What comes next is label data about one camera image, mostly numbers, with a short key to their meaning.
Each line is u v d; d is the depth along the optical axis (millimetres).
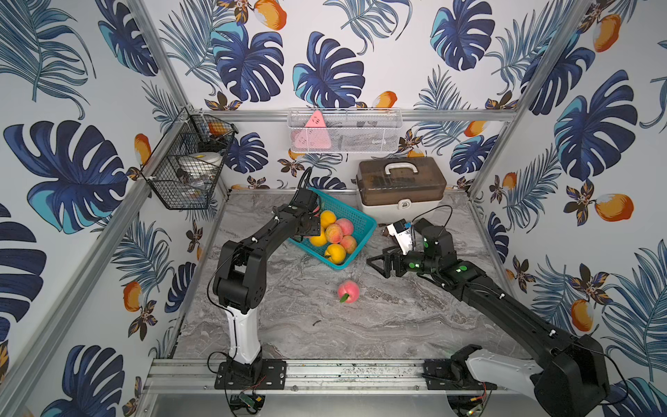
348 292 839
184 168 821
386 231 703
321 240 973
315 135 904
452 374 678
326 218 1033
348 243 953
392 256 666
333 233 951
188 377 766
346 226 1006
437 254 599
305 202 763
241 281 511
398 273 676
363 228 1024
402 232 683
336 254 931
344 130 1015
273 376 736
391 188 923
